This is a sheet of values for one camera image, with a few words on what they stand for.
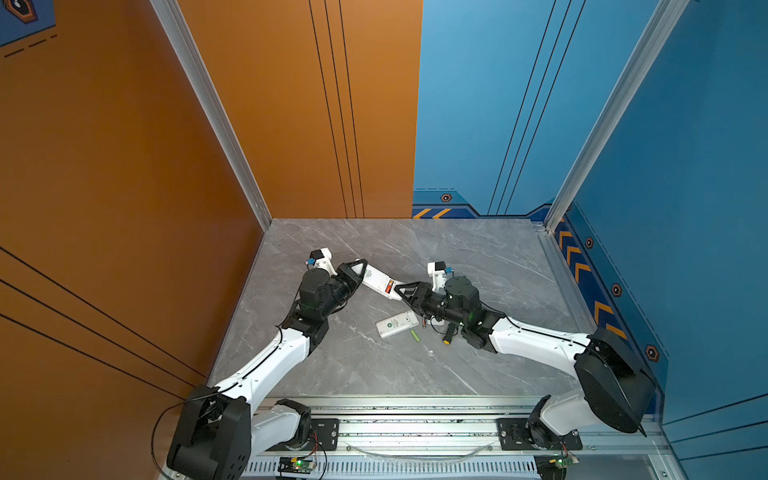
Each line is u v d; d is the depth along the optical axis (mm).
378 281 791
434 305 699
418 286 725
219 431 402
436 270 760
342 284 709
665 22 705
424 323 936
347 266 724
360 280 738
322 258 736
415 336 894
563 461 697
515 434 725
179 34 724
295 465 709
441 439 740
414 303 708
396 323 916
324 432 741
